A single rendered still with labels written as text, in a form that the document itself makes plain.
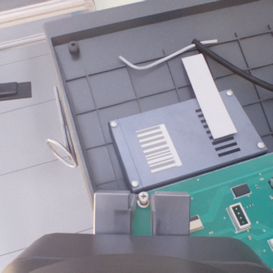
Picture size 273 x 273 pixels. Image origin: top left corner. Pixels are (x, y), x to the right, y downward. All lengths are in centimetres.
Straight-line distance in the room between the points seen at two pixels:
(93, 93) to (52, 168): 495
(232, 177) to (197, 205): 3
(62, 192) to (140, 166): 476
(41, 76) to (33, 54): 63
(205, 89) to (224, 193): 8
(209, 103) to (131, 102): 5
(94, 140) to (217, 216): 10
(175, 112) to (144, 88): 3
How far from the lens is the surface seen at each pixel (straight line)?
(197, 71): 25
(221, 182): 20
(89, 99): 25
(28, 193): 508
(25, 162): 536
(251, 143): 23
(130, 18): 26
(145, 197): 18
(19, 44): 256
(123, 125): 22
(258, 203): 20
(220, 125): 23
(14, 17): 153
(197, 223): 19
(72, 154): 22
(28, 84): 312
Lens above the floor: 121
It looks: 9 degrees down
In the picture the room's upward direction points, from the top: 106 degrees counter-clockwise
